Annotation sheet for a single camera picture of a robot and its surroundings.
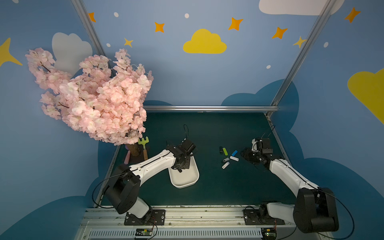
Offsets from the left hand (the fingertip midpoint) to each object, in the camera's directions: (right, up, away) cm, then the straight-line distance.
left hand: (183, 162), depth 86 cm
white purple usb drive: (+25, -5, +7) cm, 26 cm away
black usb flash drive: (+25, +5, +14) cm, 29 cm away
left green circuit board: (-19, -31, -15) cm, 39 cm away
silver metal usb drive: (+27, -1, +9) cm, 29 cm away
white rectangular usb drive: (+33, 0, +10) cm, 34 cm away
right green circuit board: (+43, -32, -13) cm, 56 cm away
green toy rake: (-29, +10, +17) cm, 36 cm away
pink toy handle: (-37, +1, +7) cm, 37 cm away
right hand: (+37, +5, +4) cm, 38 cm away
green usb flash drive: (+27, +4, +13) cm, 30 cm away
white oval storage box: (+3, -9, 0) cm, 10 cm away
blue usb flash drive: (+33, +3, +12) cm, 35 cm away
